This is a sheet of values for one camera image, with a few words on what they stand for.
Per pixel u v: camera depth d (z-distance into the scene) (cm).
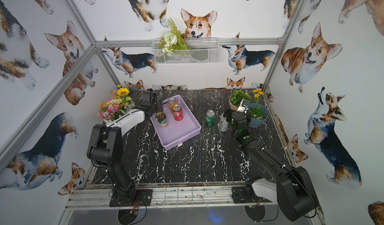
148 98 76
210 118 95
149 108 73
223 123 90
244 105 70
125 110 98
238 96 98
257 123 98
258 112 98
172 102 101
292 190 41
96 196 75
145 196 74
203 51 92
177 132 101
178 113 97
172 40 77
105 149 49
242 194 73
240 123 61
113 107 88
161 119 93
